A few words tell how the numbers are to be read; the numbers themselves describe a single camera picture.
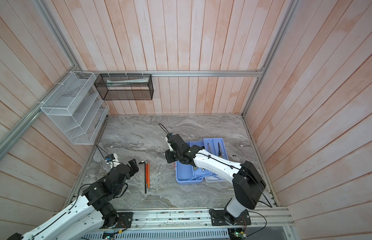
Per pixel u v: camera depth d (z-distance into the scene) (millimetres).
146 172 899
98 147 1020
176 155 618
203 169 835
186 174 917
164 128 1151
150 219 746
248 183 434
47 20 703
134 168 701
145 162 928
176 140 631
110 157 657
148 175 880
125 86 1011
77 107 731
